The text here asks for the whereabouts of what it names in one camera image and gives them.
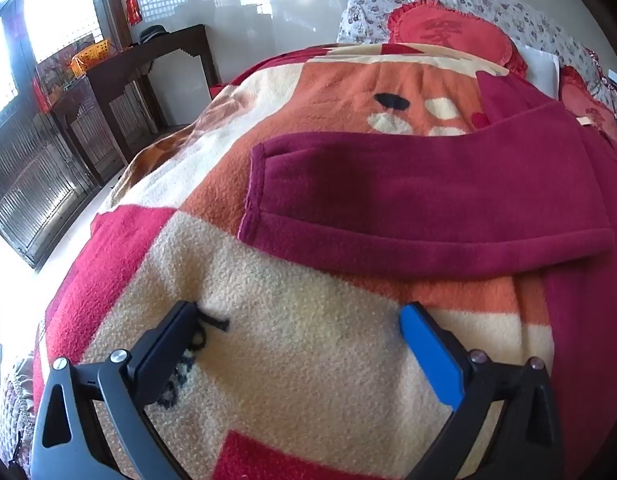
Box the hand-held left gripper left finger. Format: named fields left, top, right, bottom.
left=28, top=301, right=208, bottom=480

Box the black hat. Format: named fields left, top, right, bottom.
left=138, top=25, right=169, bottom=45

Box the patterned quilted cloth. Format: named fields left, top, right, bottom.
left=0, top=355, right=44, bottom=471

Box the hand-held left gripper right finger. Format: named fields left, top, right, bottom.
left=399, top=302, right=564, bottom=480

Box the floral pillow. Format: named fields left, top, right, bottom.
left=337, top=0, right=409, bottom=46
left=402, top=0, right=617, bottom=106

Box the printed fleece blanket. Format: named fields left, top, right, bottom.
left=31, top=42, right=579, bottom=480

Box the orange plastic basket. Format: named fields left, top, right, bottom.
left=71, top=39, right=113, bottom=77

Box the white sheet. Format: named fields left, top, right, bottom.
left=518, top=44, right=560, bottom=98

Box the dark wooden table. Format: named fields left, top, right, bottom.
left=51, top=24, right=222, bottom=186

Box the maroon fleece garment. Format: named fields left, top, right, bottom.
left=237, top=69, right=617, bottom=466

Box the red round frilled cushion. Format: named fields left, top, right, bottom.
left=558, top=65, right=617, bottom=151
left=387, top=0, right=529, bottom=78

